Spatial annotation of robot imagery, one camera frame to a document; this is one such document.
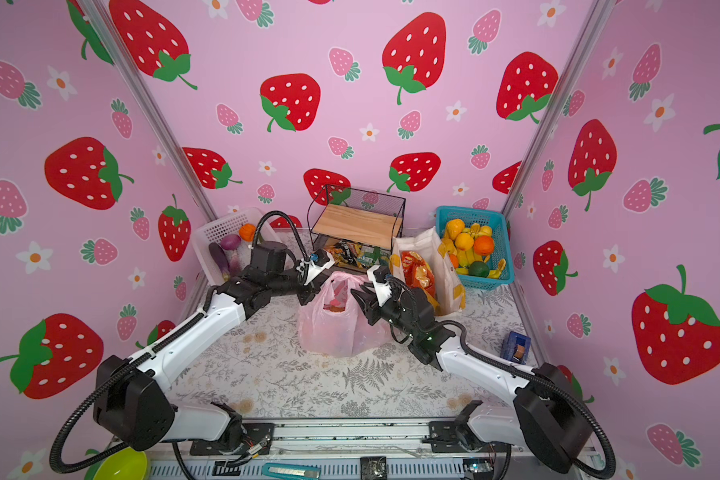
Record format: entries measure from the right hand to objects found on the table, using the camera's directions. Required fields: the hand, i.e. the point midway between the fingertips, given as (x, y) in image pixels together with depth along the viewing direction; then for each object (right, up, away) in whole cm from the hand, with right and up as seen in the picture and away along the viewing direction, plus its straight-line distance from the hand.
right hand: (355, 286), depth 75 cm
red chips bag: (+18, +2, +14) cm, 23 cm away
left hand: (-7, +3, +4) cm, 8 cm away
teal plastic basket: (+54, +19, +38) cm, 69 cm away
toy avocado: (+40, +4, +24) cm, 47 cm away
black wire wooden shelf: (-2, +18, +26) cm, 31 cm away
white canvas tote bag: (+26, -3, +5) cm, 26 cm away
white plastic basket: (-56, +18, +36) cm, 69 cm away
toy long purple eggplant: (-52, +7, +33) cm, 62 cm away
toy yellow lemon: (+38, +14, +32) cm, 51 cm away
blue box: (+45, -18, +8) cm, 49 cm away
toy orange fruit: (+45, +12, +32) cm, 57 cm away
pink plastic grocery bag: (-6, -9, 0) cm, 11 cm away
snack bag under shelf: (-3, +9, +29) cm, 31 cm away
